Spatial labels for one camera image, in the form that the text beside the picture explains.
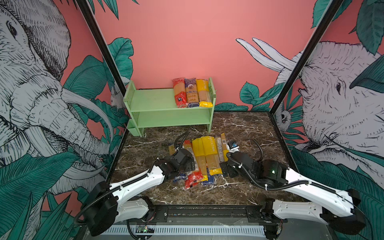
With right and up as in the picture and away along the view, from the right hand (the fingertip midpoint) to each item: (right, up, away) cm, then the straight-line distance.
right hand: (225, 161), depth 69 cm
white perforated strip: (-21, -33, +1) cm, 39 cm away
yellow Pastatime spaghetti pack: (-5, +1, +24) cm, 24 cm away
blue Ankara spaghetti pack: (-16, +34, +18) cm, 41 cm away
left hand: (-17, -3, +13) cm, 22 cm away
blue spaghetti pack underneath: (-5, -14, +14) cm, 21 cm away
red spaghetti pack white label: (-16, -12, +11) cm, 23 cm away
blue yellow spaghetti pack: (-22, -12, +14) cm, 29 cm away
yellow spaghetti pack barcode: (-11, +3, +27) cm, 29 cm away
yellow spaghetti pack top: (-9, +36, +21) cm, 43 cm away
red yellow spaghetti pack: (-24, +40, +22) cm, 52 cm away
